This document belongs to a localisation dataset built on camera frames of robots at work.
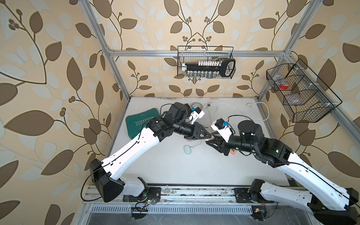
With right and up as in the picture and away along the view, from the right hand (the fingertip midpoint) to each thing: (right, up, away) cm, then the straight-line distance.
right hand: (208, 137), depth 63 cm
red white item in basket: (+47, +27, +18) cm, 57 cm away
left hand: (-1, +1, -3) cm, 3 cm away
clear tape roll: (-1, +18, +49) cm, 52 cm away
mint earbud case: (-9, -13, +26) cm, 30 cm away
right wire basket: (+53, +19, +9) cm, 57 cm away
